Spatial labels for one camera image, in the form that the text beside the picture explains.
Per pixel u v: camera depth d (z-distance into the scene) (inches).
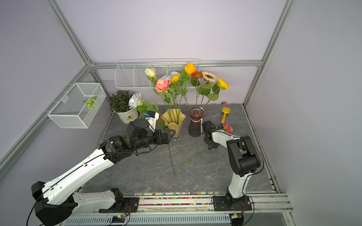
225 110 45.5
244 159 19.5
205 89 31.7
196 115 36.0
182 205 29.5
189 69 30.4
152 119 23.2
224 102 48.7
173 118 36.0
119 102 37.3
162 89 28.1
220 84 29.1
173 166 34.3
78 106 32.8
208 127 31.2
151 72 31.8
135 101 27.0
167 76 29.7
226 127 39.2
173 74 36.3
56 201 15.4
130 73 38.1
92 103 31.9
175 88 31.8
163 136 23.1
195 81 33.3
